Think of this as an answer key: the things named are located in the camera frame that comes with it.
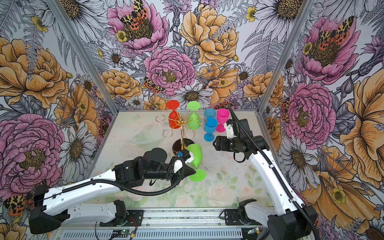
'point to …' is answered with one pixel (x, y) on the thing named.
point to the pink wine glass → (223, 115)
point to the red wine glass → (173, 117)
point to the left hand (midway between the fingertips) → (191, 174)
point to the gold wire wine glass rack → (181, 120)
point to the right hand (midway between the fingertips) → (220, 148)
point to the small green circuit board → (125, 231)
